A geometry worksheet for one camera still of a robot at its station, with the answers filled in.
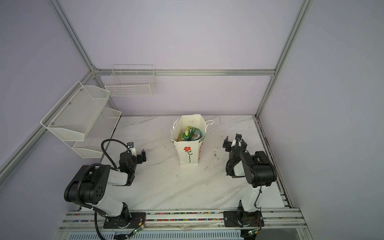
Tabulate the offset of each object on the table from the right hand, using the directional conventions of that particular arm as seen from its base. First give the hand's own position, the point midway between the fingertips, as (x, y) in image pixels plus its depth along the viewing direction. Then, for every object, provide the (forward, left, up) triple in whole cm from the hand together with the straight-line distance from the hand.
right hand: (234, 137), depth 94 cm
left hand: (-8, +64, -4) cm, 65 cm away
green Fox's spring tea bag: (-1, +28, +5) cm, 29 cm away
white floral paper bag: (-15, +28, +6) cm, 33 cm away
